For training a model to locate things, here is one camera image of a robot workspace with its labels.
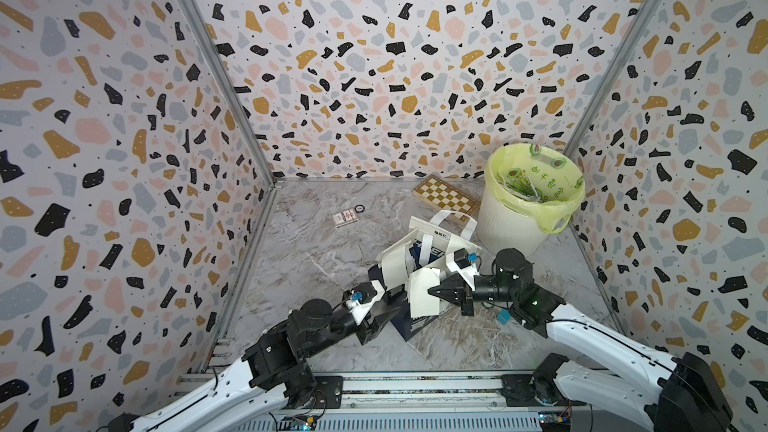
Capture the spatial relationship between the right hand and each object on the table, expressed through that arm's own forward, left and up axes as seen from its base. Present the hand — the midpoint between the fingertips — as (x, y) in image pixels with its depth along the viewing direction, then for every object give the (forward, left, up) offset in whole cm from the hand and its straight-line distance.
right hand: (433, 292), depth 69 cm
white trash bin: (+23, -21, -5) cm, 32 cm away
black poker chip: (+42, +25, -20) cm, 53 cm away
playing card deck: (+36, +29, -18) cm, 50 cm away
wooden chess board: (+47, -6, -18) cm, 50 cm away
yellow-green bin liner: (+39, -35, -2) cm, 52 cm away
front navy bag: (-4, +6, -11) cm, 13 cm away
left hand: (-3, +9, +3) cm, 10 cm away
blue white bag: (+12, +1, +1) cm, 12 cm away
